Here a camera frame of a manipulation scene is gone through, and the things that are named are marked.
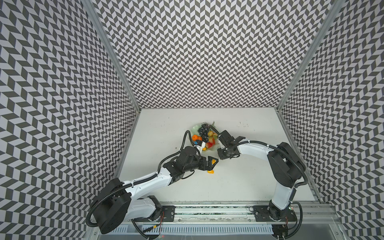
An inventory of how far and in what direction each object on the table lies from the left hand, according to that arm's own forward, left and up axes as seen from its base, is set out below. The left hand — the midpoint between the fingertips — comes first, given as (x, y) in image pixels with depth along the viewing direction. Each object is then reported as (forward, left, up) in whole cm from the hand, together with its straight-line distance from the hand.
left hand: (212, 161), depth 78 cm
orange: (+20, +10, -7) cm, 23 cm away
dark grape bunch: (+23, +4, -4) cm, 24 cm away
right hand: (+9, -8, -12) cm, 17 cm away
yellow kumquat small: (-2, 0, +5) cm, 5 cm away
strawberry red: (+16, +1, -10) cm, 19 cm away
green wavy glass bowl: (+20, -1, -4) cm, 21 cm away
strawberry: (+18, -1, -8) cm, 20 cm away
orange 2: (+21, +7, -9) cm, 24 cm away
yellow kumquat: (+12, +4, -8) cm, 15 cm away
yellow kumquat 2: (-1, 0, -12) cm, 12 cm away
